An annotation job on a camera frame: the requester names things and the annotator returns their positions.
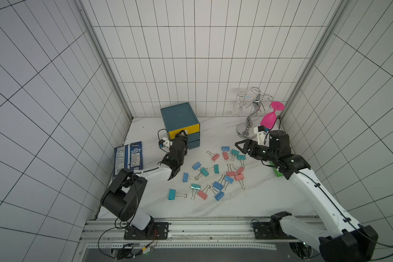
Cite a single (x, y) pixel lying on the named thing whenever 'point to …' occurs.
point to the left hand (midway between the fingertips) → (185, 134)
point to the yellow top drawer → (191, 130)
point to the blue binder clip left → (185, 177)
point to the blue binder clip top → (225, 148)
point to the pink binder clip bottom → (202, 194)
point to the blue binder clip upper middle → (196, 165)
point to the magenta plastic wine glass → (268, 119)
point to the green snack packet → (278, 173)
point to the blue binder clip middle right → (228, 179)
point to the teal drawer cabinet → (180, 117)
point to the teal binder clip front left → (172, 194)
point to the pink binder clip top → (215, 156)
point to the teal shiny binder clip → (195, 188)
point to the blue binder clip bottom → (219, 196)
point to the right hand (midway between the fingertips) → (233, 146)
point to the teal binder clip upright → (216, 168)
